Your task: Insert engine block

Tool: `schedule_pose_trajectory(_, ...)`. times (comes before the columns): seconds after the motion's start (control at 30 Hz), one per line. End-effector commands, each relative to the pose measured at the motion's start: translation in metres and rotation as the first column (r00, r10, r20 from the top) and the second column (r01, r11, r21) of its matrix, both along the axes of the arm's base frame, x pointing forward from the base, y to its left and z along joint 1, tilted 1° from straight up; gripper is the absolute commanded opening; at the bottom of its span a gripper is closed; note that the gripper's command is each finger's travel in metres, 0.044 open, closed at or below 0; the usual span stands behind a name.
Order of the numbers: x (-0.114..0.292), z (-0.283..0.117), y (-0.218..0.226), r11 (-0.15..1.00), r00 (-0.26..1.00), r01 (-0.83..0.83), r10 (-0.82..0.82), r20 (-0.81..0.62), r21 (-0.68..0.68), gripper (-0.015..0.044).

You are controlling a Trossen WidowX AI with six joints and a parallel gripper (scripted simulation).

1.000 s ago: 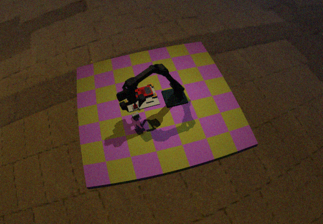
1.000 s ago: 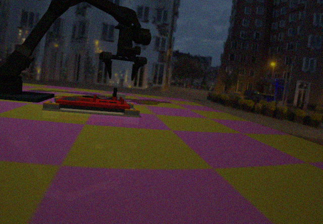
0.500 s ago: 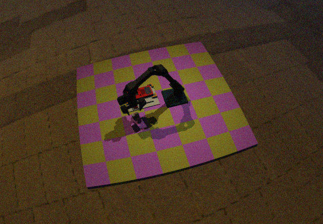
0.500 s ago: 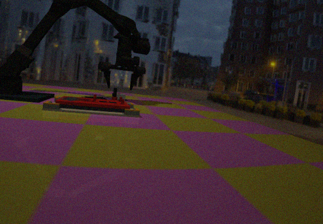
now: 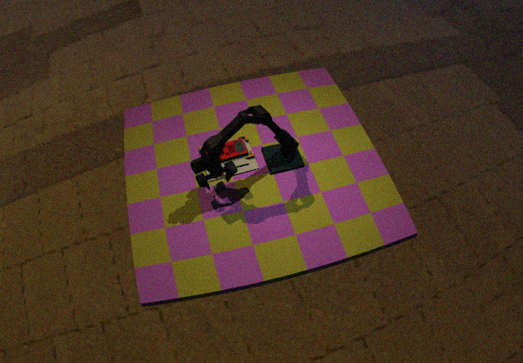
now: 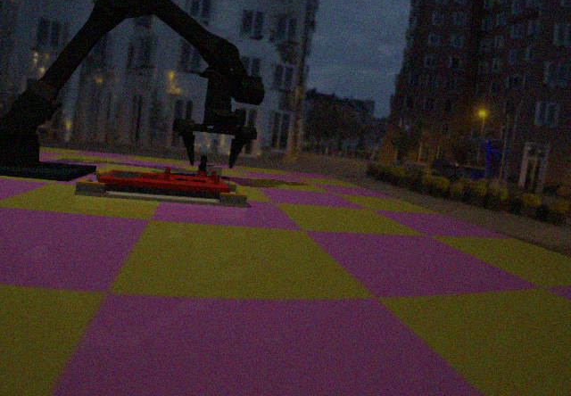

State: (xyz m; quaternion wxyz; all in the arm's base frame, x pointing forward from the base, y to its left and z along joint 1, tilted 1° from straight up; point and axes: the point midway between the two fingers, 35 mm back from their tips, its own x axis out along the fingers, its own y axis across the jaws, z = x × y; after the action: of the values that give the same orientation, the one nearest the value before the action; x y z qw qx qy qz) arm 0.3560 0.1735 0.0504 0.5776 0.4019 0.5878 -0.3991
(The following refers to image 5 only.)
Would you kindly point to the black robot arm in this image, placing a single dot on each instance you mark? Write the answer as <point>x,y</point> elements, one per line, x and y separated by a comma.
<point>214,144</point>

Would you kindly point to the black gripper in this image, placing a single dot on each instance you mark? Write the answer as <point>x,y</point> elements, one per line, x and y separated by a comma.
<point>229,168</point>

